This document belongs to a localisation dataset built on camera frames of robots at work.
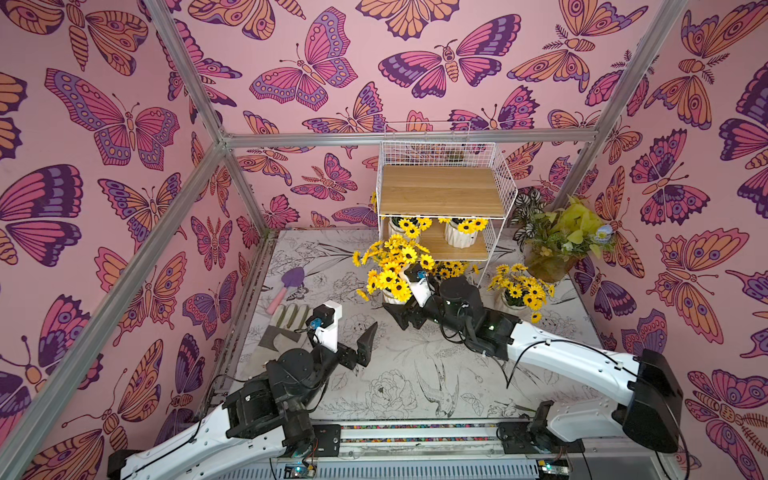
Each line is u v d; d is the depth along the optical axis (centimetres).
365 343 57
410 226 72
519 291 87
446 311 57
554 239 90
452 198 71
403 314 63
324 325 51
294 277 105
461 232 70
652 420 39
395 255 66
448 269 90
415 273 59
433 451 73
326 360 54
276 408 48
